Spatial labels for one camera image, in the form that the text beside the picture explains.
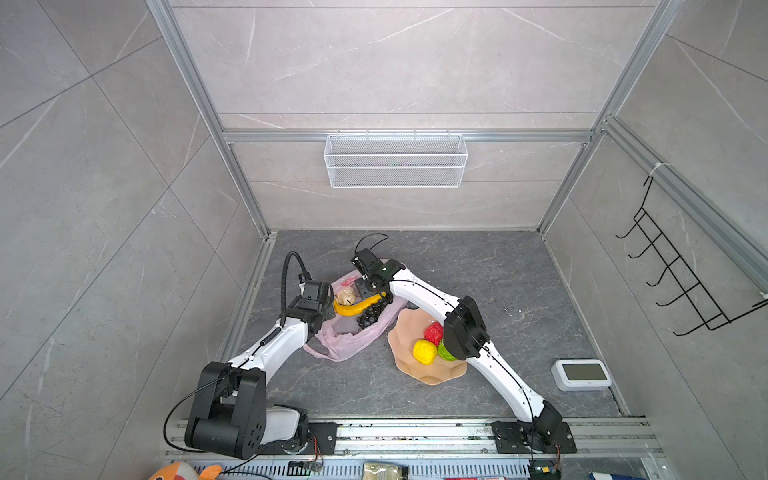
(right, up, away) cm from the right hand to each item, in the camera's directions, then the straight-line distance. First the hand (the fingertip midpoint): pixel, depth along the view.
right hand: (367, 283), depth 102 cm
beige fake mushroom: (-6, -3, -9) cm, 11 cm away
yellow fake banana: (-3, -7, -7) cm, 11 cm away
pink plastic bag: (-6, -14, -16) cm, 22 cm away
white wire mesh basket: (+10, +42, -1) cm, 44 cm away
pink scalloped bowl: (+13, -13, -11) cm, 22 cm away
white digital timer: (+60, -23, -21) cm, 68 cm away
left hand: (-14, -4, -11) cm, 18 cm away
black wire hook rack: (+75, +5, -34) cm, 82 cm away
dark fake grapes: (+2, -8, -10) cm, 13 cm away
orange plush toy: (-37, -38, -37) cm, 65 cm away
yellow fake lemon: (+18, -18, -19) cm, 32 cm away
